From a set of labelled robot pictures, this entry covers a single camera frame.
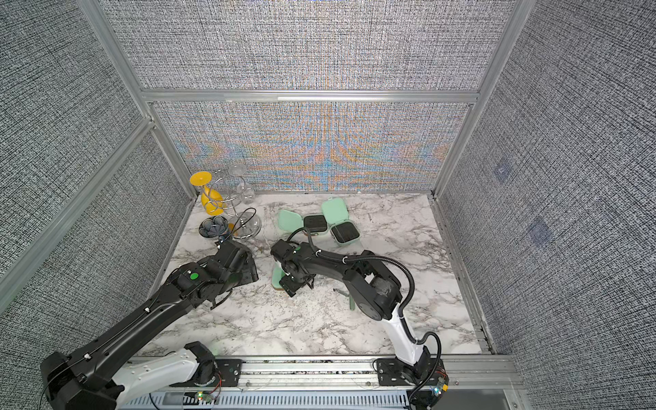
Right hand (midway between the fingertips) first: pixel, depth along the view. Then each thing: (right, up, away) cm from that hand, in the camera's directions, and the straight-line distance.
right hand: (295, 278), depth 92 cm
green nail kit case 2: (+15, +23, +18) cm, 33 cm away
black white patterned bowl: (-35, +18, +14) cm, 42 cm away
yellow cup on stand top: (-33, +36, -1) cm, 49 cm away
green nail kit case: (+6, +19, +14) cm, 25 cm away
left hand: (-11, +7, -15) cm, 19 cm away
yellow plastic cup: (-30, +28, +1) cm, 41 cm away
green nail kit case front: (-7, +2, 0) cm, 7 cm away
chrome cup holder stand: (-29, +31, +7) cm, 42 cm away
